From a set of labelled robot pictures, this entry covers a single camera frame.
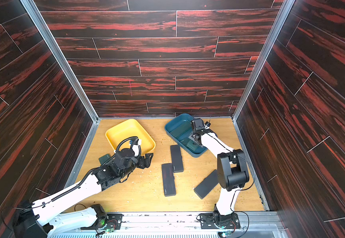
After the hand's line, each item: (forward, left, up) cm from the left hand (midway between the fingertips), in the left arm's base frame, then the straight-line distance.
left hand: (148, 153), depth 77 cm
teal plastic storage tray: (+22, -19, -16) cm, 33 cm away
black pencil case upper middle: (+8, -15, -19) cm, 25 cm away
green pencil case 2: (+12, -24, -9) cm, 29 cm away
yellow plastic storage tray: (+31, +21, -16) cm, 41 cm away
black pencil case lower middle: (-10, -11, -18) cm, 23 cm away
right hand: (+20, -30, -10) cm, 37 cm away
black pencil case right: (-9, -33, -20) cm, 40 cm away
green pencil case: (+7, +33, -18) cm, 38 cm away
